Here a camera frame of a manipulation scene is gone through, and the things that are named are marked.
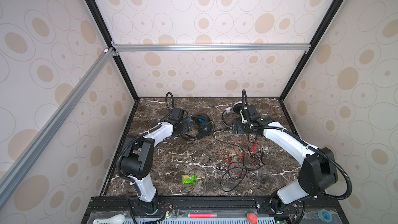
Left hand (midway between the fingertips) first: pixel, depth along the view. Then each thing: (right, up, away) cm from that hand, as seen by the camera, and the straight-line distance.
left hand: (188, 125), depth 95 cm
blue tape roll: (+65, -40, -24) cm, 80 cm away
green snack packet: (+1, -26, -15) cm, 31 cm away
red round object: (+30, -39, -27) cm, 56 cm away
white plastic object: (-31, -41, -25) cm, 57 cm away
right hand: (+30, -1, -7) cm, 31 cm away
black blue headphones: (+11, -1, -1) cm, 11 cm away
